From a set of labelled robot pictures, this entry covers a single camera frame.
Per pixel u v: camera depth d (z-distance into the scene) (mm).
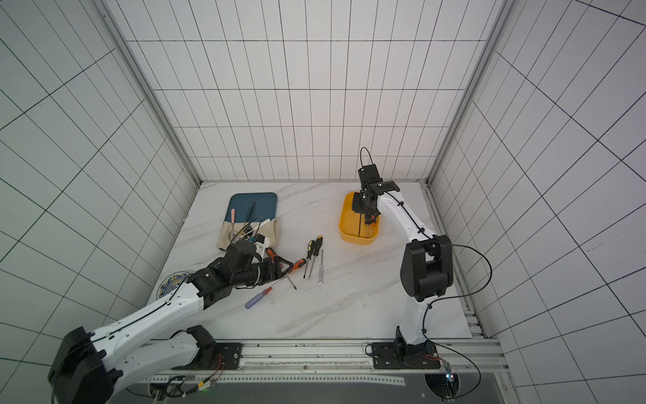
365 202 732
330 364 727
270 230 976
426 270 488
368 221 1035
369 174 711
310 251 949
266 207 1095
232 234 1004
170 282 850
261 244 725
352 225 1004
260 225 1049
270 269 678
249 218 1061
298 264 914
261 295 839
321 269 915
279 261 711
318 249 952
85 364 383
